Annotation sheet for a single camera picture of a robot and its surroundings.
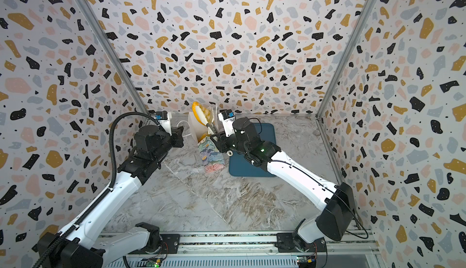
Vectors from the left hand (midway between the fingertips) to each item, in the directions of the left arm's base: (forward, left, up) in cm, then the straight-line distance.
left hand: (181, 124), depth 74 cm
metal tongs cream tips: (-4, -13, +1) cm, 14 cm away
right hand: (-6, -12, +1) cm, 14 cm away
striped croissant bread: (+4, -10, +3) cm, 11 cm away
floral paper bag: (-3, -10, -19) cm, 21 cm away
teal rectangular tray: (-2, -23, -32) cm, 39 cm away
